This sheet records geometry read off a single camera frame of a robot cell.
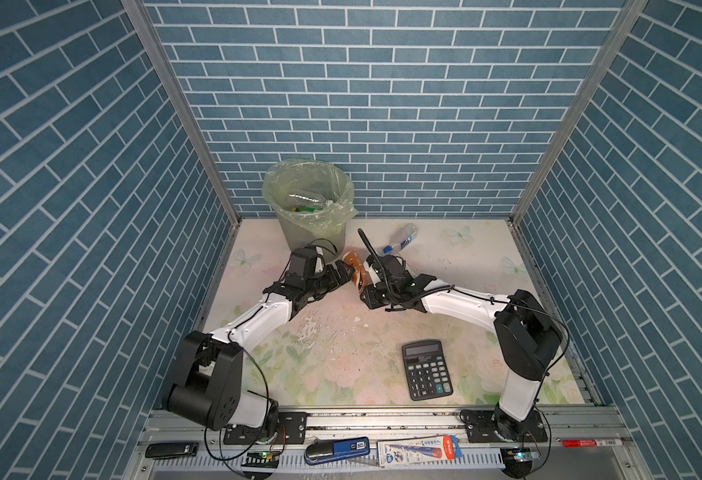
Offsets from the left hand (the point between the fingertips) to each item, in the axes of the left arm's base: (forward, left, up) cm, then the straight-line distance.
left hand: (346, 275), depth 87 cm
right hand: (-3, -4, -6) cm, 8 cm away
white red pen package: (-42, -18, -12) cm, 47 cm away
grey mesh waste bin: (+34, +8, +8) cm, 36 cm away
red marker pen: (-41, -57, -11) cm, 71 cm away
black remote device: (-41, +40, -11) cm, 58 cm away
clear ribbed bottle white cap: (+29, +14, +4) cm, 32 cm away
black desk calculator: (-24, -22, -12) cm, 35 cm away
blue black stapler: (-41, +4, -9) cm, 43 cm away
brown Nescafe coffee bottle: (+1, -4, -2) cm, 5 cm away
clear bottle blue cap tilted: (+26, -20, -13) cm, 35 cm away
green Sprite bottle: (+28, +13, 0) cm, 31 cm away
